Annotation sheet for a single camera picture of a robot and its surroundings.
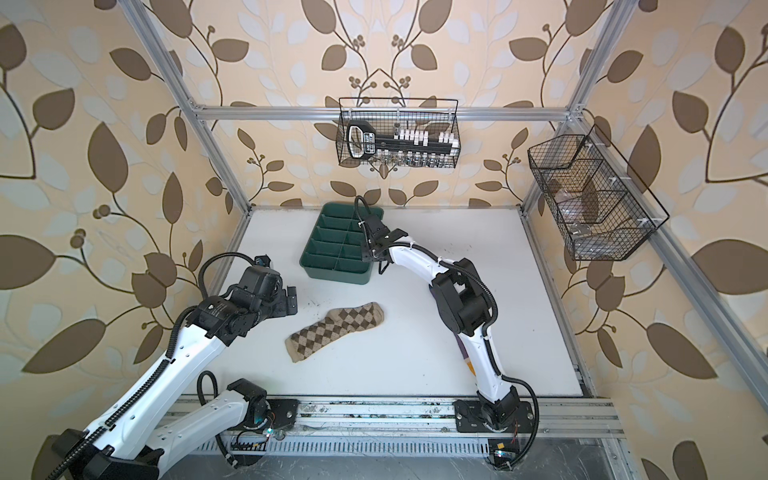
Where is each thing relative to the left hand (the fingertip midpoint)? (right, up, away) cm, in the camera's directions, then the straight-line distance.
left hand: (280, 296), depth 77 cm
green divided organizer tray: (+9, +10, +26) cm, 29 cm away
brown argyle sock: (+11, -12, +12) cm, 20 cm away
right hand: (+22, +10, +22) cm, 33 cm away
